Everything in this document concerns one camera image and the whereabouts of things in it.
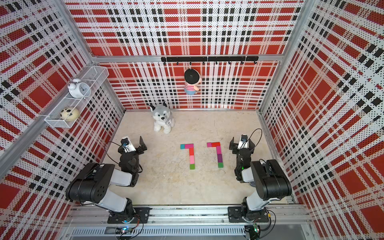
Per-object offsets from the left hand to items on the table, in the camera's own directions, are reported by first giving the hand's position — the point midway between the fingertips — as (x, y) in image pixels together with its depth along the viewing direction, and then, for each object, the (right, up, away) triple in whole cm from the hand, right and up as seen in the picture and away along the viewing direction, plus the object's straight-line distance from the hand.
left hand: (136, 138), depth 89 cm
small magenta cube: (+45, -6, +13) cm, 47 cm away
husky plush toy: (+14, +13, +7) cm, 20 cm away
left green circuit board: (+3, -42, -19) cm, 46 cm away
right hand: (+65, 0, +2) cm, 65 cm away
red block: (+49, -5, +12) cm, 50 cm away
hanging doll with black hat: (+34, +37, +5) cm, 50 cm away
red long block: (+33, -9, +10) cm, 35 cm away
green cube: (+34, -18, +2) cm, 38 cm away
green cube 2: (+51, -17, +4) cm, 54 cm away
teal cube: (+27, -7, +10) cm, 29 cm away
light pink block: (+33, -14, +6) cm, 37 cm away
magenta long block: (+30, -6, +12) cm, 33 cm away
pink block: (+51, -8, +10) cm, 53 cm away
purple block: (+51, -13, +6) cm, 53 cm away
